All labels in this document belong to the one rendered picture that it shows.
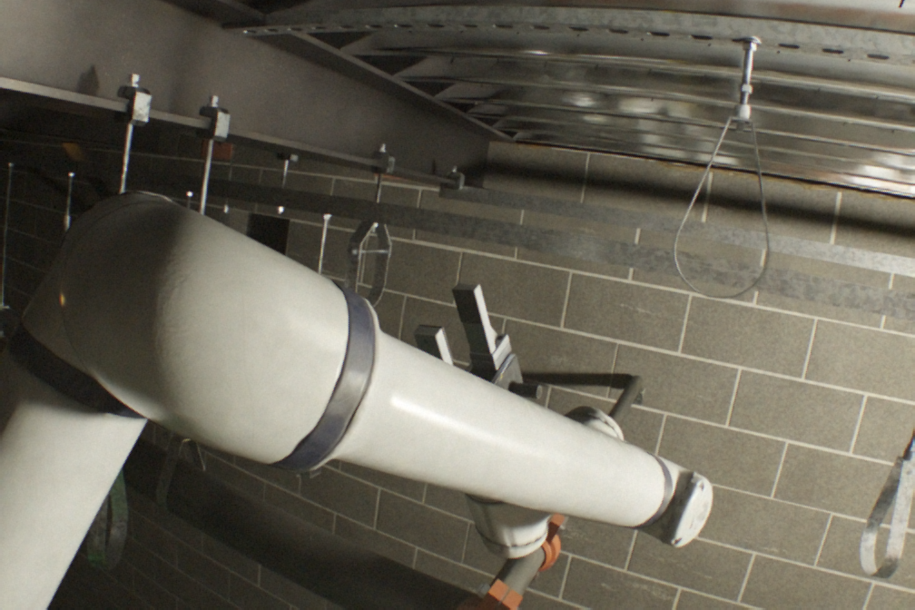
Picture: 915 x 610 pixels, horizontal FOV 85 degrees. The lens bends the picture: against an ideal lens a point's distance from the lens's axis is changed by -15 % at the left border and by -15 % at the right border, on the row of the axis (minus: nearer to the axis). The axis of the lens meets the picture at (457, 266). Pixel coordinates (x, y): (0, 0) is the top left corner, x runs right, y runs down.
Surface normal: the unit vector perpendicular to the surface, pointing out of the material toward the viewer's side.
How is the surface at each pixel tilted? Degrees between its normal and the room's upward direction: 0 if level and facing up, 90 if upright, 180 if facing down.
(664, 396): 90
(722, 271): 90
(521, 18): 90
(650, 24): 90
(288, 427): 110
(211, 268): 43
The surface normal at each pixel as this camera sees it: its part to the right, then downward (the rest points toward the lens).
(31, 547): 0.75, 0.29
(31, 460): 0.40, 0.03
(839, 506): -0.41, 0.03
